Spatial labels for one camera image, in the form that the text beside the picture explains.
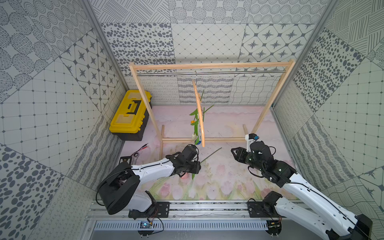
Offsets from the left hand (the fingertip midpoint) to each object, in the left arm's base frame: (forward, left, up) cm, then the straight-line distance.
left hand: (199, 164), depth 85 cm
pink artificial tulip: (-7, +9, 0) cm, 11 cm away
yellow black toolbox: (+29, +45, +14) cm, 55 cm away
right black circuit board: (-28, -37, -8) cm, 47 cm away
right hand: (+2, -18, +12) cm, 22 cm away
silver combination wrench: (+6, +41, -4) cm, 42 cm away
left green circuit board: (-29, +26, -6) cm, 39 cm away
